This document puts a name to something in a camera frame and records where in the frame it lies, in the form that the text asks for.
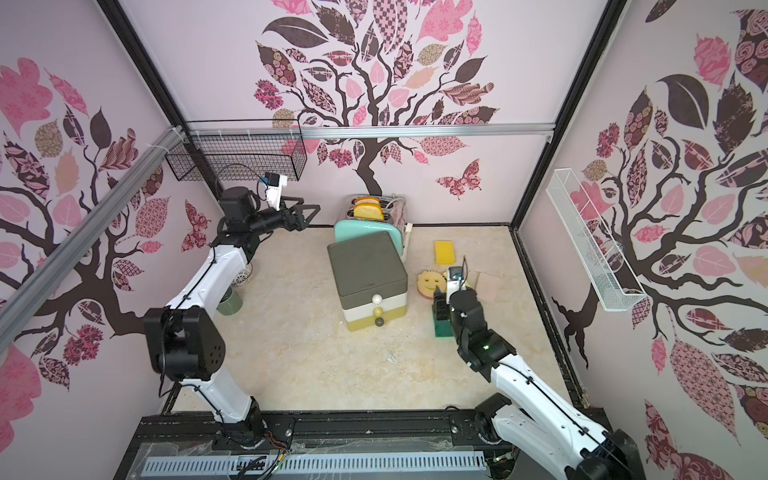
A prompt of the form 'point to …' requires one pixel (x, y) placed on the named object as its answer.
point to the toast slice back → (367, 199)
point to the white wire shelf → (600, 256)
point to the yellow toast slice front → (370, 211)
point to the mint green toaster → (348, 228)
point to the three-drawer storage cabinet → (370, 281)
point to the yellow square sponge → (444, 252)
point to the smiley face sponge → (427, 281)
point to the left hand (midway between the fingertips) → (307, 207)
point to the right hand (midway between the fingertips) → (448, 289)
